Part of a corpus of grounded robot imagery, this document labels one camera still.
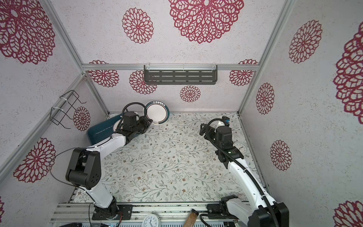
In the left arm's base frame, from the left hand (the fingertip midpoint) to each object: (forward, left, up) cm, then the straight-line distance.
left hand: (152, 121), depth 92 cm
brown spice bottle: (-52, -23, -13) cm, 59 cm away
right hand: (-12, -33, +9) cm, 37 cm away
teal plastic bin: (+6, +42, -16) cm, 45 cm away
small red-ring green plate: (+8, -3, 0) cm, 9 cm away
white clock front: (-53, -4, -13) cm, 54 cm away
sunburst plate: (+8, +30, -12) cm, 33 cm away
